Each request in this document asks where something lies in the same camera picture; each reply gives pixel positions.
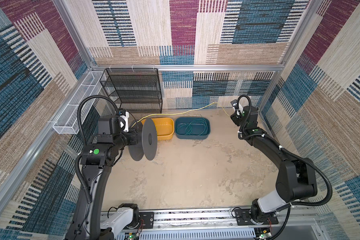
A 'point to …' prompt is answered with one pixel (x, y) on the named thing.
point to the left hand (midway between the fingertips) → (134, 128)
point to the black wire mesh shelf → (136, 90)
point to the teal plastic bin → (180, 121)
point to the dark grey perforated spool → (147, 140)
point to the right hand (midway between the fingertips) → (243, 109)
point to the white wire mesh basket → (68, 122)
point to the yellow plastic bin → (165, 128)
